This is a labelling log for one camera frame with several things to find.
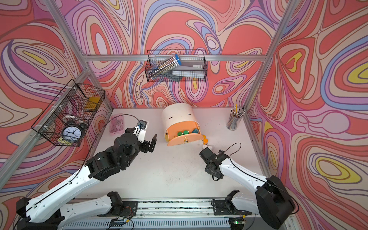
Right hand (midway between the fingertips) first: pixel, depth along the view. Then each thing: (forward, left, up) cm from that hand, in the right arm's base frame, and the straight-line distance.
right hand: (214, 174), depth 83 cm
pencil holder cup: (+33, -18, +14) cm, 40 cm away
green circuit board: (-21, +53, -3) cm, 57 cm away
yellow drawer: (+15, +27, +19) cm, 36 cm away
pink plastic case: (+40, +68, +2) cm, 79 cm away
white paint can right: (+18, 0, 0) cm, 18 cm away
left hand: (+11, +33, +30) cm, 46 cm away
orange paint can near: (+23, +3, +1) cm, 23 cm away
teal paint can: (+19, +11, +18) cm, 28 cm away
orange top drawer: (+17, +24, +18) cm, 35 cm away
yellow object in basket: (+31, +68, +32) cm, 81 cm away
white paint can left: (+18, +4, +2) cm, 18 cm away
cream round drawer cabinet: (+33, +21, +19) cm, 44 cm away
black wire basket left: (+19, +79, +31) cm, 86 cm away
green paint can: (+17, +19, +19) cm, 32 cm away
